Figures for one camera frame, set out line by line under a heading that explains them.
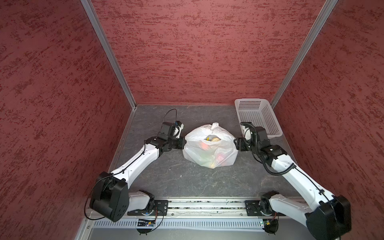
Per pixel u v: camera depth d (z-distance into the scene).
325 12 0.73
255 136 0.61
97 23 0.76
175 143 0.71
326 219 0.38
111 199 0.40
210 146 0.91
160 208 0.73
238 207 0.76
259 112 1.17
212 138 0.97
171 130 0.66
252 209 0.73
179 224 0.77
